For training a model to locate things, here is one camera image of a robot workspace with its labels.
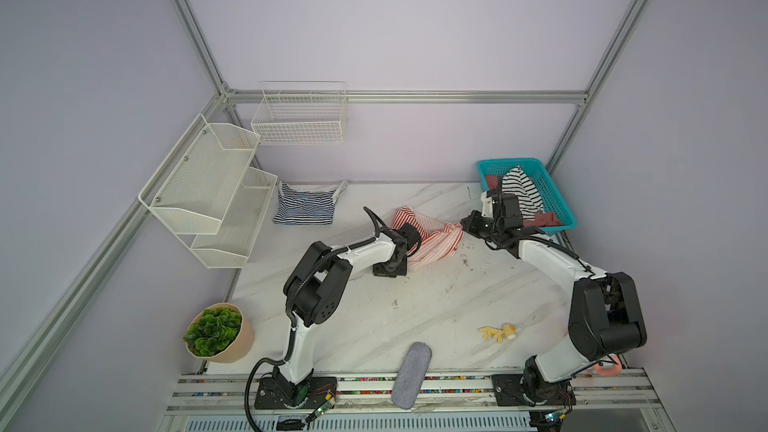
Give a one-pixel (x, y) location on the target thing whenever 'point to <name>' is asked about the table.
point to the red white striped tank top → (437, 239)
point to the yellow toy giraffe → (508, 331)
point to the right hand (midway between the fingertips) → (455, 221)
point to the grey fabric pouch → (411, 374)
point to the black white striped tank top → (515, 182)
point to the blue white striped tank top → (307, 207)
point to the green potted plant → (220, 333)
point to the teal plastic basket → (537, 174)
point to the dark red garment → (546, 219)
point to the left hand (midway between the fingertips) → (389, 274)
